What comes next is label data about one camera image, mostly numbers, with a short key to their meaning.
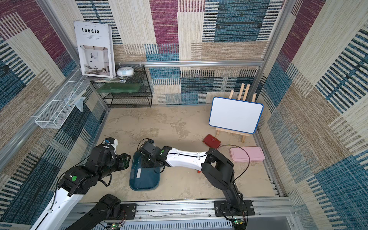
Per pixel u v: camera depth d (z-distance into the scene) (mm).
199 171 857
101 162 508
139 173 853
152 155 627
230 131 948
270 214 729
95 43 770
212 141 980
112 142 629
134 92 945
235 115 935
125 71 875
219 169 475
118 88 945
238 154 478
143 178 852
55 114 717
